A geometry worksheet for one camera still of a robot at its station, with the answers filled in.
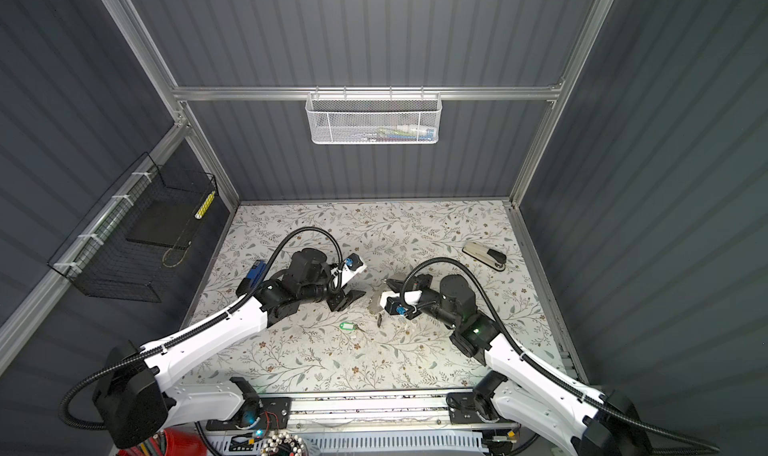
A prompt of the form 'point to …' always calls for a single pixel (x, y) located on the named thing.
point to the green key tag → (348, 325)
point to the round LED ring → (271, 443)
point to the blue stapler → (247, 283)
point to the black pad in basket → (166, 222)
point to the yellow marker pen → (206, 203)
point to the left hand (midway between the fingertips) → (358, 280)
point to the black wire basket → (99, 259)
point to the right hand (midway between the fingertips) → (397, 276)
